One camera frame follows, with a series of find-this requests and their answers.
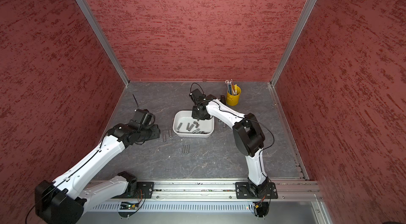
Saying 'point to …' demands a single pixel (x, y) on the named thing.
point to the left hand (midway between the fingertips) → (155, 136)
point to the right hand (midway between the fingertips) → (197, 119)
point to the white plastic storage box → (184, 126)
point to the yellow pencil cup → (233, 100)
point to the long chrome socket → (170, 133)
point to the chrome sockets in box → (192, 126)
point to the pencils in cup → (231, 88)
